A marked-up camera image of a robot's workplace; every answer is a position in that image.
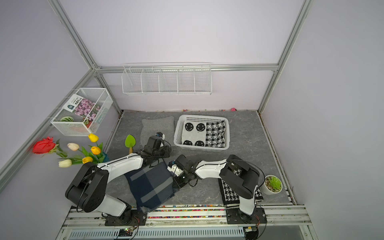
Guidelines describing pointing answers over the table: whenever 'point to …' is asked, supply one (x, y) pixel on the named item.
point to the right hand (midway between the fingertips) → (174, 185)
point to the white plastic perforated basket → (178, 136)
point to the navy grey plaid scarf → (152, 185)
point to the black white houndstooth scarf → (230, 198)
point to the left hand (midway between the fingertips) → (169, 150)
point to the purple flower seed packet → (78, 104)
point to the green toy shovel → (130, 142)
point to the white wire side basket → (67, 123)
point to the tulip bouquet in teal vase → (95, 155)
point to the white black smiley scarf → (207, 134)
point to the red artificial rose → (47, 145)
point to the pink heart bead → (233, 109)
